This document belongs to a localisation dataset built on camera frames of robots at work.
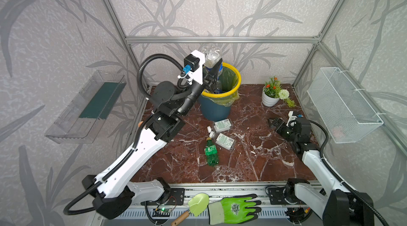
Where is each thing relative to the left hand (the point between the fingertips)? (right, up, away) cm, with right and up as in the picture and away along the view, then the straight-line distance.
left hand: (218, 52), depth 48 cm
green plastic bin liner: (+8, -3, +48) cm, 49 cm away
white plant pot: (+35, -16, +55) cm, 67 cm away
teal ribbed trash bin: (+3, -10, +48) cm, 49 cm away
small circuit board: (-25, -67, +24) cm, 75 cm away
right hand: (+31, -24, +38) cm, 55 cm away
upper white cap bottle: (+2, -31, +46) cm, 55 cm away
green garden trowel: (-9, -63, +24) cm, 68 cm away
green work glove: (+8, -63, +22) cm, 67 cm away
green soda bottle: (-3, -43, +37) cm, 57 cm away
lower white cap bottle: (+3, -38, +41) cm, 56 cm away
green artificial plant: (+36, -8, +51) cm, 63 cm away
